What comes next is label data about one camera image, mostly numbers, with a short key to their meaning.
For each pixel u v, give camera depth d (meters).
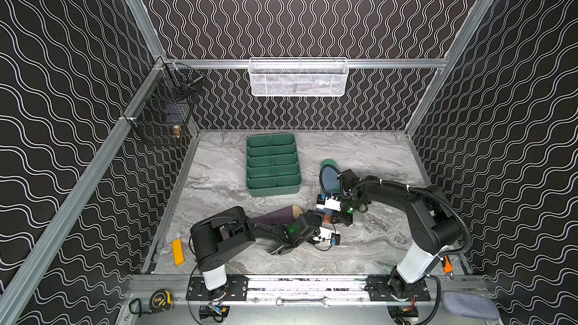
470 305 0.69
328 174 0.84
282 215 0.92
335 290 0.76
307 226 0.66
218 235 0.49
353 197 0.72
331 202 0.82
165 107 0.92
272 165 0.99
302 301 0.72
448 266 0.78
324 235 0.75
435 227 0.48
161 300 0.70
